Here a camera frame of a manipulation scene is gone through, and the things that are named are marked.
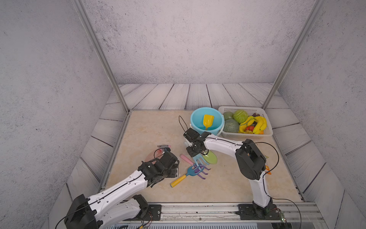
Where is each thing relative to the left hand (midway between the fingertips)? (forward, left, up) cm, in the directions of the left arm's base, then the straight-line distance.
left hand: (176, 170), depth 80 cm
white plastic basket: (+25, -61, 0) cm, 66 cm away
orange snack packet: (+2, -53, -5) cm, 54 cm away
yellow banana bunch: (+28, -56, +4) cm, 63 cm away
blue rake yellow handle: (+3, -10, -6) cm, 12 cm away
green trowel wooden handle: (+10, -22, -7) cm, 25 cm away
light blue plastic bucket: (+35, -14, +1) cm, 38 cm away
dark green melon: (+28, -36, +4) cm, 46 cm away
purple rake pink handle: (+3, -12, -6) cm, 13 cm away
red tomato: (+29, -50, 0) cm, 58 cm away
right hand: (+14, -10, -5) cm, 18 cm away
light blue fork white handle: (+10, -14, -4) cm, 18 cm away
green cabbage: (+35, -43, +6) cm, 56 cm away
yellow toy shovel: (+35, -22, +2) cm, 41 cm away
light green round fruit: (+40, -37, +2) cm, 54 cm away
